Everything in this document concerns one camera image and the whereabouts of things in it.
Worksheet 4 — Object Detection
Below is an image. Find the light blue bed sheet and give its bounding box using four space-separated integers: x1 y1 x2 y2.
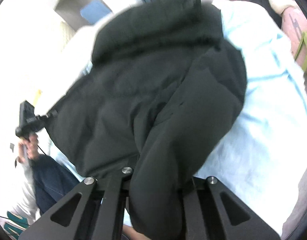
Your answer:
53 0 307 235

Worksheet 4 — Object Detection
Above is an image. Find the person's blue jeans leg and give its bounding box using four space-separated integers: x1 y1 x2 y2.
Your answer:
31 154 79 215

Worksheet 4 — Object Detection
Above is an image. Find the pink storage bag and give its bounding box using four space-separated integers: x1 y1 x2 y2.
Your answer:
282 7 307 56

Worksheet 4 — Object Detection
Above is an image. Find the green plastic stool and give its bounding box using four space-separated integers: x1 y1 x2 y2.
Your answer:
294 31 307 75

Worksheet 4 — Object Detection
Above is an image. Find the person's left hand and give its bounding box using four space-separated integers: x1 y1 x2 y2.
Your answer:
18 133 40 163

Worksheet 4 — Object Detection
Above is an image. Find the blue chair back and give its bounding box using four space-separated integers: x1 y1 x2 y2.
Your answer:
80 0 112 25

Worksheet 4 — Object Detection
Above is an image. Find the grey white wardrobe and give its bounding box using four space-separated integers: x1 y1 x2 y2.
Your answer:
54 0 114 32

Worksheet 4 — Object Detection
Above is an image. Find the black padded jacket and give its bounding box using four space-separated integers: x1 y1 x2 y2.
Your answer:
46 0 247 239

